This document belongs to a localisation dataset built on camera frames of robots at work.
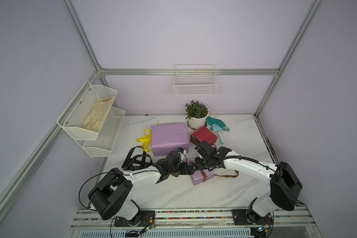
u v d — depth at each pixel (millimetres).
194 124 1094
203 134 994
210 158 622
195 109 992
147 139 1040
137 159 956
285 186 429
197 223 732
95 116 787
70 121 660
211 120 1144
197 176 801
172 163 682
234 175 867
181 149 805
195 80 951
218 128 1103
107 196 431
